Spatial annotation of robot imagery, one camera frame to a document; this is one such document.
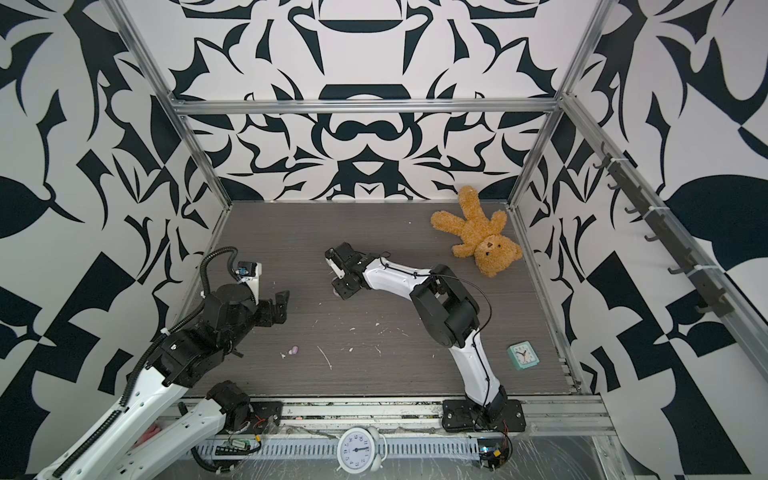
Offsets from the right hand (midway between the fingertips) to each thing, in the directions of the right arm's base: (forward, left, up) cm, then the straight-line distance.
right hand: (344, 282), depth 95 cm
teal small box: (-22, -50, -3) cm, 55 cm away
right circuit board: (-43, -38, -5) cm, 58 cm away
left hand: (-12, +15, +19) cm, 27 cm away
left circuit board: (-42, +24, -5) cm, 49 cm away
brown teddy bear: (+8, -47, +4) cm, 48 cm away
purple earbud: (-20, +13, -2) cm, 24 cm away
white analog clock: (-43, -7, 0) cm, 44 cm away
